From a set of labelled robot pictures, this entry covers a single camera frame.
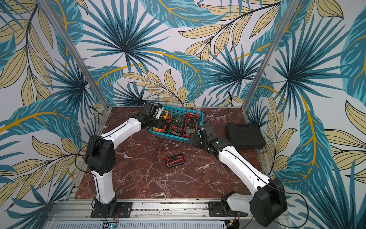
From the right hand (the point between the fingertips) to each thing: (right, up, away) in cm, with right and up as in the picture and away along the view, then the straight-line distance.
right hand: (196, 140), depth 82 cm
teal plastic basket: (-10, +19, +24) cm, 32 cm away
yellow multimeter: (-19, +15, +10) cm, 26 cm away
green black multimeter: (-12, +8, +15) cm, 21 cm away
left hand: (-23, +10, +12) cm, 28 cm away
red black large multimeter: (-2, +8, +16) cm, 18 cm away
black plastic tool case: (+36, +1, +18) cm, 40 cm away
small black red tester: (-13, -13, +6) cm, 19 cm away
